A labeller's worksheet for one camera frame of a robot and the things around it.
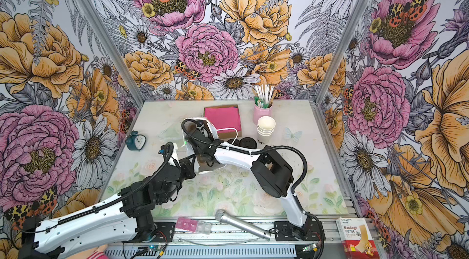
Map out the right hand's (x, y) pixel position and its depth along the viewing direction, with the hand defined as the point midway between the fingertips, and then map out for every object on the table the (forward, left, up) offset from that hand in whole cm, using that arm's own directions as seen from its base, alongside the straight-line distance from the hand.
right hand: (201, 145), depth 91 cm
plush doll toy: (-41, +33, -3) cm, 53 cm away
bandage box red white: (-40, -61, -6) cm, 74 cm away
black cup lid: (-13, -18, +21) cm, 31 cm away
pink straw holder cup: (+19, -30, +1) cm, 36 cm away
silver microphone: (-30, -11, -5) cm, 32 cm away
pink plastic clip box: (-33, +1, -7) cm, 34 cm away
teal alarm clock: (+4, +34, -2) cm, 35 cm away
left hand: (-14, -1, +11) cm, 18 cm away
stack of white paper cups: (+6, -32, +5) cm, 33 cm away
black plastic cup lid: (-1, -23, +3) cm, 23 cm away
